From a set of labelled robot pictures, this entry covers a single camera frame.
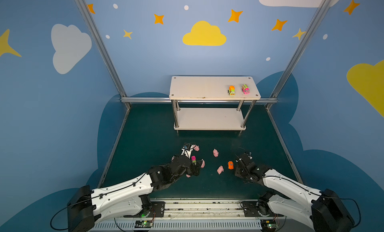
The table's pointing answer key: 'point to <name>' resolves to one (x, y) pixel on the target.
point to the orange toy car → (230, 165)
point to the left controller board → (143, 224)
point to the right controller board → (269, 225)
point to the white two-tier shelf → (211, 116)
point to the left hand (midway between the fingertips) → (197, 160)
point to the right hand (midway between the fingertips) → (239, 168)
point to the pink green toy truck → (193, 159)
